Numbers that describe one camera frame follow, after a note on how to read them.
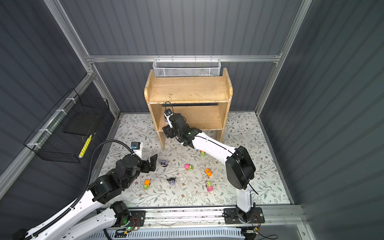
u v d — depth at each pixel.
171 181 0.81
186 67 0.91
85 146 0.69
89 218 0.56
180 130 0.64
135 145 0.61
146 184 0.83
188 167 0.89
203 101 0.68
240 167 0.50
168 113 0.71
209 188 0.81
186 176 0.88
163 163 0.89
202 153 0.95
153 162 0.65
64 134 0.72
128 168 0.51
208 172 0.88
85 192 0.48
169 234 0.77
